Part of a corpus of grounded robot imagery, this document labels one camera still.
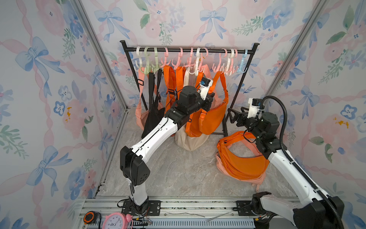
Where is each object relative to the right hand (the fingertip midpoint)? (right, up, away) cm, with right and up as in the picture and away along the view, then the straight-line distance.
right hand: (236, 108), depth 72 cm
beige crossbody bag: (-27, -19, +15) cm, 36 cm away
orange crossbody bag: (-10, -5, +18) cm, 21 cm away
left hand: (-12, +7, -3) cm, 14 cm away
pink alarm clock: (-60, -55, -4) cm, 81 cm away
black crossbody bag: (-44, -1, +12) cm, 45 cm away
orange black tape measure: (-72, -53, -4) cm, 90 cm away
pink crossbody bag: (+13, -40, +5) cm, 42 cm away
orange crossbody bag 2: (+5, -32, +4) cm, 33 cm away
